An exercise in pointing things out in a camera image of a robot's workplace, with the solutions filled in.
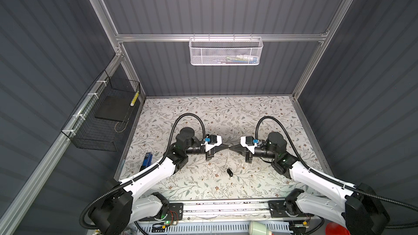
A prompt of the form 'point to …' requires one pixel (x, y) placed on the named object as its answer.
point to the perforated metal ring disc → (225, 166)
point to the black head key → (229, 172)
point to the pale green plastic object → (257, 228)
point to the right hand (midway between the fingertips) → (232, 148)
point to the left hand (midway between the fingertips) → (228, 145)
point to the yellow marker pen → (134, 98)
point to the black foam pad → (117, 107)
